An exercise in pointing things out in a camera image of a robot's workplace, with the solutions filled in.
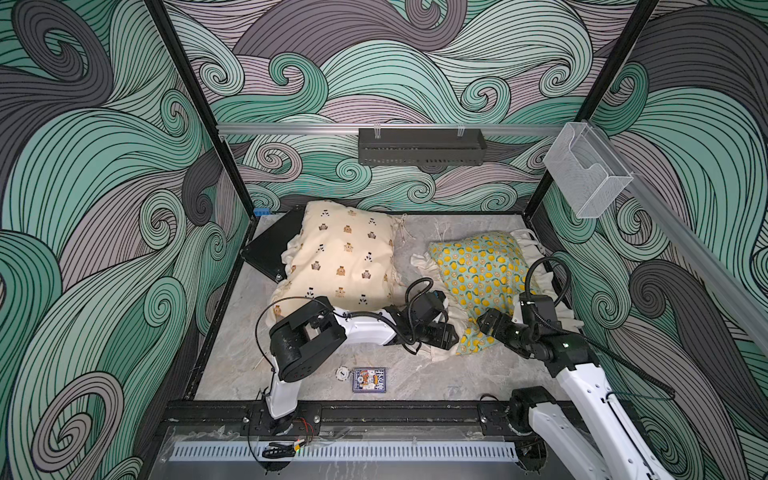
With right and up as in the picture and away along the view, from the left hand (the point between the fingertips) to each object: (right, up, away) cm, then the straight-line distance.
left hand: (454, 336), depth 82 cm
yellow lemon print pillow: (+13, +17, +11) cm, 24 cm away
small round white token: (-31, -10, -1) cm, 33 cm away
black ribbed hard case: (-60, +22, +18) cm, 67 cm away
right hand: (+8, +4, -4) cm, 10 cm away
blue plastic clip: (-71, +39, +40) cm, 90 cm away
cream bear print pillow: (-31, +22, +9) cm, 39 cm away
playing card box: (-24, -10, -4) cm, 26 cm away
